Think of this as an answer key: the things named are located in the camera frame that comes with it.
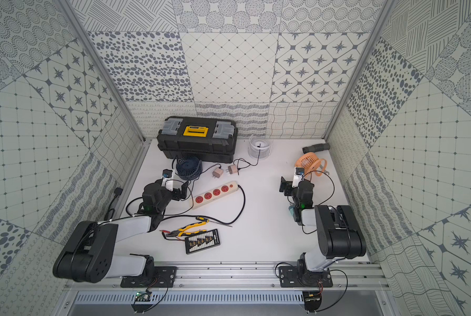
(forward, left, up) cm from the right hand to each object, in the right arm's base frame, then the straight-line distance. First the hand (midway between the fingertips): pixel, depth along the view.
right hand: (292, 178), depth 95 cm
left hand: (-3, +57, +5) cm, 58 cm away
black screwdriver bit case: (-28, +41, -6) cm, 50 cm away
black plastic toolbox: (+16, +41, +12) cm, 45 cm away
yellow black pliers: (-24, +51, -6) cm, 56 cm away
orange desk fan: (+6, -9, +5) cm, 12 cm away
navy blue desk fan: (+6, +52, 0) cm, 53 cm away
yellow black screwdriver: (-19, +40, -6) cm, 45 cm away
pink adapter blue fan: (+7, +38, -5) cm, 39 cm away
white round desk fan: (+20, +19, +1) cm, 28 cm away
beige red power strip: (-6, +38, -4) cm, 39 cm away
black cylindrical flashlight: (+27, -20, -7) cm, 34 cm away
